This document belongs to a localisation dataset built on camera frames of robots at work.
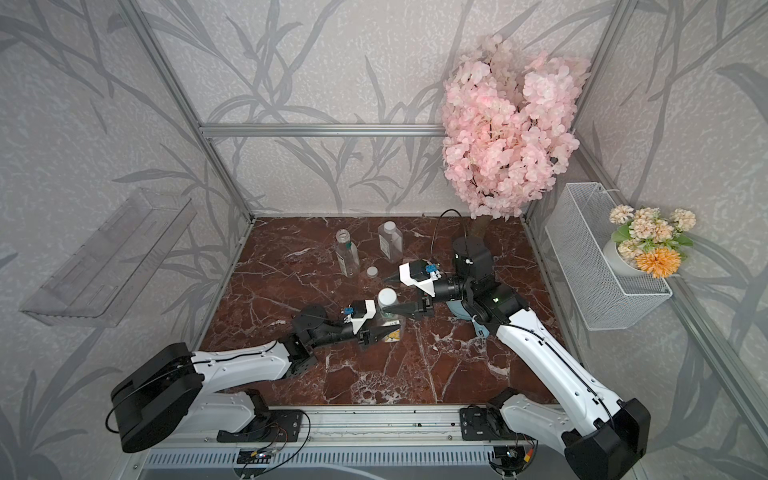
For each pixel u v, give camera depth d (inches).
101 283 25.5
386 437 28.8
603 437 14.4
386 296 23.8
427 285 20.5
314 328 23.2
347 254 37.8
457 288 22.0
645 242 21.6
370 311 23.8
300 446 27.8
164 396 16.5
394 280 41.2
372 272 41.0
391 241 40.2
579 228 27.2
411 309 21.9
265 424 25.9
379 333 25.9
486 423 26.6
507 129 25.7
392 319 25.6
